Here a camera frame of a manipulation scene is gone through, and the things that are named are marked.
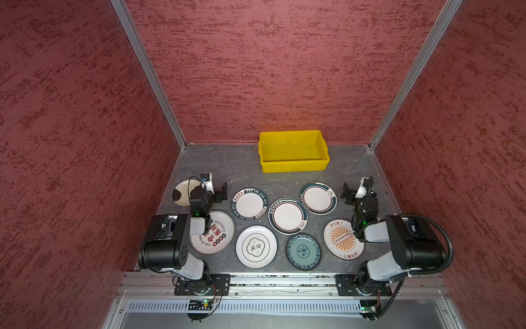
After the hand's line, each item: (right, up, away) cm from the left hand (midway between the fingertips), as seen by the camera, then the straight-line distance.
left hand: (217, 185), depth 93 cm
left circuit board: (0, -40, -22) cm, 46 cm away
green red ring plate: (+33, -14, -1) cm, 36 cm away
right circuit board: (+61, -41, -23) cm, 76 cm away
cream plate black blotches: (-19, -4, +6) cm, 20 cm away
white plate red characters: (+3, -21, -8) cm, 23 cm away
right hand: (+64, 0, -1) cm, 64 cm away
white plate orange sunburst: (+55, -23, -8) cm, 60 cm away
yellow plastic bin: (+39, +18, +25) cm, 50 cm away
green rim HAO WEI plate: (+15, -9, +2) cm, 18 cm away
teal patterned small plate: (+39, -26, -12) cm, 48 cm away
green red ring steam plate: (+49, -7, +4) cm, 50 cm away
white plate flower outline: (+19, -24, -10) cm, 33 cm away
